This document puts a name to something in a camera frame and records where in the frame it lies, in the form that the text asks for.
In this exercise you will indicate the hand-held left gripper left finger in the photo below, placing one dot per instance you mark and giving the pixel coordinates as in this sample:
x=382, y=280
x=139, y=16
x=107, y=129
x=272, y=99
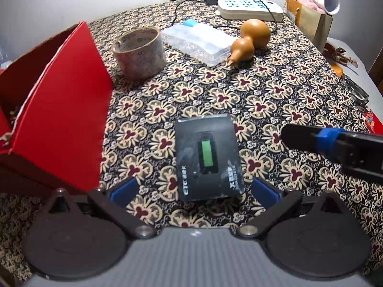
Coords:
x=124, y=189

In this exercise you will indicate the small orange object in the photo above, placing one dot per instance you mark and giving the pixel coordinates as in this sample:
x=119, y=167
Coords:
x=338, y=70

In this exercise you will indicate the red cardboard box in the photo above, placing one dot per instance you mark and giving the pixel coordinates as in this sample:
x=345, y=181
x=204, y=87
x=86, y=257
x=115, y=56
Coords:
x=59, y=110

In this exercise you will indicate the floral patterned tablecloth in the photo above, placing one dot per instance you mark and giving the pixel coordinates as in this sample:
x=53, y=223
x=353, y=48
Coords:
x=299, y=80

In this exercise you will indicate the red printed packet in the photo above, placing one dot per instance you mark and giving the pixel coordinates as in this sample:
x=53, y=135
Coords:
x=370, y=122

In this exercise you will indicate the glass ashtray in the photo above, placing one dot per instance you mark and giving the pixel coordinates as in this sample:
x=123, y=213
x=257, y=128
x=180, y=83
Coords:
x=357, y=94

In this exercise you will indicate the white power strip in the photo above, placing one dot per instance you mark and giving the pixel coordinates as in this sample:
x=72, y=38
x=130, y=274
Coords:
x=248, y=13

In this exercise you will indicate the clear plastic case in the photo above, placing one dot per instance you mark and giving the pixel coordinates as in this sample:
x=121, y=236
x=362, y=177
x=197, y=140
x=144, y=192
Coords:
x=206, y=52

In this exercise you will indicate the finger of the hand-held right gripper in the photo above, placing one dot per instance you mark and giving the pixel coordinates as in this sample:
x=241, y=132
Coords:
x=302, y=137

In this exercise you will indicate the black packet with green window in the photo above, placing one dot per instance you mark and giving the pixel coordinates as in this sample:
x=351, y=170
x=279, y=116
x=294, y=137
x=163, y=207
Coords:
x=209, y=137

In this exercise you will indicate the brown gourd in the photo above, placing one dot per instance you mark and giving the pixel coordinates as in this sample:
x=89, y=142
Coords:
x=254, y=33

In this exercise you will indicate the white bottle with blue cap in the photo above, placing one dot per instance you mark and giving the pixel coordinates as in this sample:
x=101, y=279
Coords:
x=191, y=24

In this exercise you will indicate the clear packing tape roll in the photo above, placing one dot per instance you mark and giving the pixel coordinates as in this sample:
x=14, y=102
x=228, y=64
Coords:
x=140, y=59

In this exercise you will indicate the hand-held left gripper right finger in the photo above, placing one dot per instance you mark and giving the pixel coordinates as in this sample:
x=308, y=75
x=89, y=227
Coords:
x=264, y=189

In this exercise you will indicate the beige paper gift bag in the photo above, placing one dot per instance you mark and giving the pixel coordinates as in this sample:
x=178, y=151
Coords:
x=314, y=27

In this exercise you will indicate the brown dried flower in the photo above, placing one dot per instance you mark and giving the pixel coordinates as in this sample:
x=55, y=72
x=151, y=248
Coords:
x=338, y=52

